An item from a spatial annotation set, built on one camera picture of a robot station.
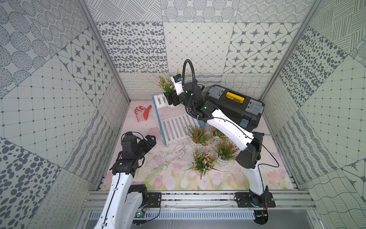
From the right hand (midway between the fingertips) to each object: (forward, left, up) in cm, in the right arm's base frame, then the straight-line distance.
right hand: (172, 90), depth 75 cm
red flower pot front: (-23, -30, -25) cm, 45 cm away
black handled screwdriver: (-5, -60, -36) cm, 70 cm away
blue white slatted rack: (+3, +2, -35) cm, 35 cm away
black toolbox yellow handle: (+4, -47, -21) cm, 51 cm away
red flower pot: (-14, -15, -24) cm, 32 cm away
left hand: (-19, +11, -20) cm, 30 cm away
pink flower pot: (-30, -17, -23) cm, 41 cm away
